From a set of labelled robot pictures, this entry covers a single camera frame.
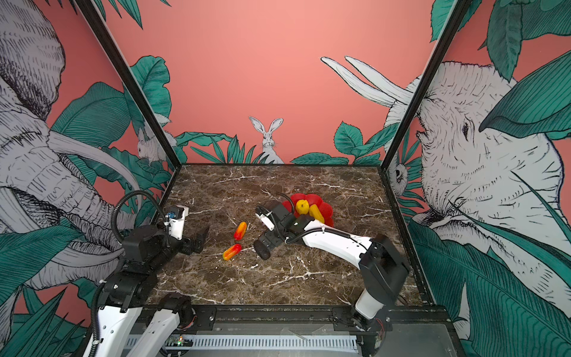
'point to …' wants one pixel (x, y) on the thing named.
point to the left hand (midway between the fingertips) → (193, 220)
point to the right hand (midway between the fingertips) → (269, 226)
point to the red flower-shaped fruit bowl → (326, 209)
